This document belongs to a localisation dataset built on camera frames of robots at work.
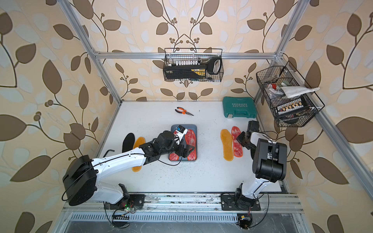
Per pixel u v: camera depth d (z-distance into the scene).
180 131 0.70
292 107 0.67
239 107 1.12
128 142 0.97
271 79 0.84
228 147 0.94
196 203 0.75
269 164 0.48
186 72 0.83
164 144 0.62
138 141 0.97
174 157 0.89
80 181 0.42
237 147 0.94
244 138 0.87
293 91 0.63
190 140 0.97
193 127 1.03
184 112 1.12
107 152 0.93
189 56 0.91
